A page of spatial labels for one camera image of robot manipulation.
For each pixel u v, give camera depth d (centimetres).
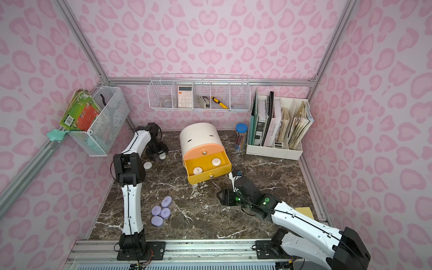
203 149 83
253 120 86
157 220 81
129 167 65
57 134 63
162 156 104
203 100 97
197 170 86
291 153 101
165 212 82
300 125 92
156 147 88
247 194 59
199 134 90
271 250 64
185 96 95
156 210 84
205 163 90
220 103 98
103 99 88
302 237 48
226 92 101
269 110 92
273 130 97
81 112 72
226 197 67
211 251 75
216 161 90
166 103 97
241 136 97
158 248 74
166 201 86
